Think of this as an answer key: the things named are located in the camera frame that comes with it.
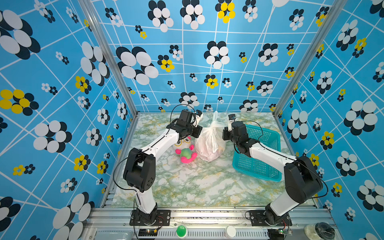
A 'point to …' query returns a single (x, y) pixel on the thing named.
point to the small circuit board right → (278, 234)
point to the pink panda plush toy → (185, 147)
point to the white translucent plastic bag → (209, 143)
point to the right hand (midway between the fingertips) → (226, 127)
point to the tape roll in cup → (319, 231)
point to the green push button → (181, 231)
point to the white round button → (230, 231)
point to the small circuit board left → (147, 232)
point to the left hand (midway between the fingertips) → (201, 128)
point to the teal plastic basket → (245, 164)
